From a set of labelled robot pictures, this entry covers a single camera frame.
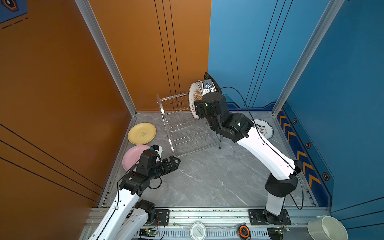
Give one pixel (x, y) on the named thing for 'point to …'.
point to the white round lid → (198, 231)
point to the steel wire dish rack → (187, 134)
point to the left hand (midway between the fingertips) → (174, 161)
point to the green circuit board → (147, 232)
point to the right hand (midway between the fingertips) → (203, 98)
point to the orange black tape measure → (244, 232)
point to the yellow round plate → (142, 133)
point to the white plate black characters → (264, 128)
